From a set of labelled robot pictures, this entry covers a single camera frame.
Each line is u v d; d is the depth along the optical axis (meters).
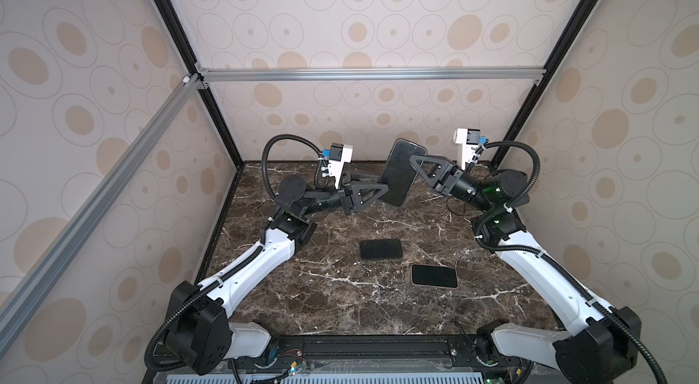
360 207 0.56
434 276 0.88
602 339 0.38
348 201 0.55
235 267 0.46
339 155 0.55
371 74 0.87
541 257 0.48
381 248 0.94
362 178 0.60
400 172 0.58
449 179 0.53
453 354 0.73
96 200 0.55
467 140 0.54
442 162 0.55
